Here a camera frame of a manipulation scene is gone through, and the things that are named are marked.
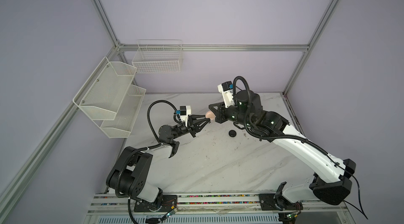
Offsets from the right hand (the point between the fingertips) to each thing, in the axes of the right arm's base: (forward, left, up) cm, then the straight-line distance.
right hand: (206, 109), depth 62 cm
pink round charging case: (0, -2, -4) cm, 5 cm away
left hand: (+2, -1, -10) cm, 10 cm away
